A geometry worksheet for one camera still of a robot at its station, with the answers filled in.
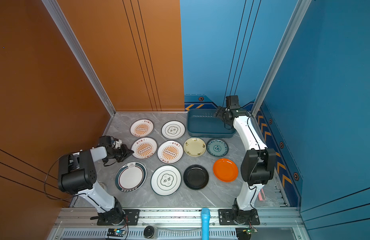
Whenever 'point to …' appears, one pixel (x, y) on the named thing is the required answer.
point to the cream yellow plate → (195, 147)
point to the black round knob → (148, 231)
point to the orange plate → (225, 170)
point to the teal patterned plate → (217, 147)
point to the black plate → (196, 177)
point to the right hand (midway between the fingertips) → (219, 115)
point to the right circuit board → (250, 231)
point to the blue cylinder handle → (205, 220)
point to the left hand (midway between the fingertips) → (133, 150)
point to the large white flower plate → (166, 180)
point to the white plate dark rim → (130, 177)
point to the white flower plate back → (173, 129)
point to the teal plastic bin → (202, 123)
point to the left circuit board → (116, 232)
